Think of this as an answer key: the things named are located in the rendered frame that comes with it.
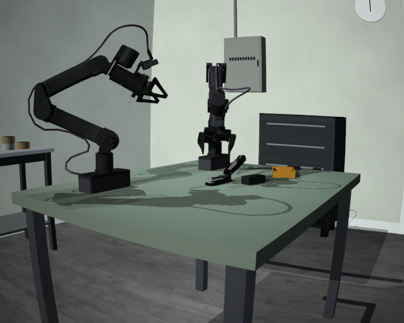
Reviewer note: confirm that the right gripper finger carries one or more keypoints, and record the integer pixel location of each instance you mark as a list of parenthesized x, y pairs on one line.
[(140, 99), (156, 82)]

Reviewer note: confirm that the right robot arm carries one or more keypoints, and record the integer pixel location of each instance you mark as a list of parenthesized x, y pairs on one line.
[(106, 139)]

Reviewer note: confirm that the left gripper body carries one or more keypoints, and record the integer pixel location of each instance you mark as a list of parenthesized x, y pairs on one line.
[(215, 133)]

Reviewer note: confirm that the orange tray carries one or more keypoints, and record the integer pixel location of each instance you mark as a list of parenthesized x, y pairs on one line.
[(283, 172)]

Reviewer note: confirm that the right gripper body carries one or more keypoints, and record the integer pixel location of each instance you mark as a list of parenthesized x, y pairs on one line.
[(136, 82)]

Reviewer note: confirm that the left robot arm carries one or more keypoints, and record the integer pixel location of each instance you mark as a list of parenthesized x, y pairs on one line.
[(215, 105)]

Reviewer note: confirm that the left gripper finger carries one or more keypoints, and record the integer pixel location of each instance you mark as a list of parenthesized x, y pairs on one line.
[(231, 141), (202, 137)]

